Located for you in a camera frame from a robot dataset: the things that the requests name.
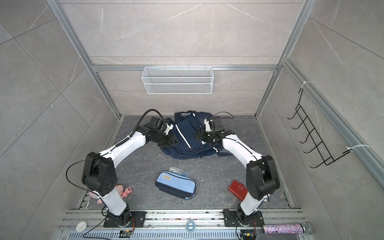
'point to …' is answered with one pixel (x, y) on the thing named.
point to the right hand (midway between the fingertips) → (198, 135)
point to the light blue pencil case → (175, 184)
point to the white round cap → (81, 226)
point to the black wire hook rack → (316, 152)
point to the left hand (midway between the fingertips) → (177, 140)
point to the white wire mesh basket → (177, 80)
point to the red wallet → (238, 189)
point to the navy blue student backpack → (187, 125)
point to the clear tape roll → (190, 226)
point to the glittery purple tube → (306, 228)
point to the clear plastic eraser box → (182, 171)
